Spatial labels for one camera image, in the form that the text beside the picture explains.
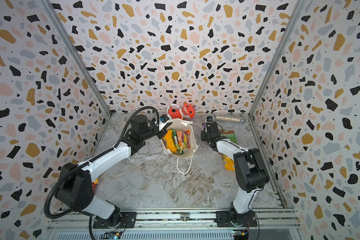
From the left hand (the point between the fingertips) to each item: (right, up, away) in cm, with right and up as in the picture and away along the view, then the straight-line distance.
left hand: (170, 119), depth 79 cm
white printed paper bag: (+8, -3, +3) cm, 9 cm away
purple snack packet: (+20, -3, +21) cm, 29 cm away
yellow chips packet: (+34, -26, +11) cm, 44 cm away
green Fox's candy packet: (+2, -13, +9) cm, 15 cm away
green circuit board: (-27, -55, -9) cm, 62 cm away
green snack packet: (+39, -9, +27) cm, 49 cm away
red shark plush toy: (+8, +9, +36) cm, 37 cm away
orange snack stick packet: (+9, -9, +23) cm, 26 cm away
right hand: (+20, -5, +17) cm, 26 cm away
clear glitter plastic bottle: (+49, +1, +34) cm, 60 cm away
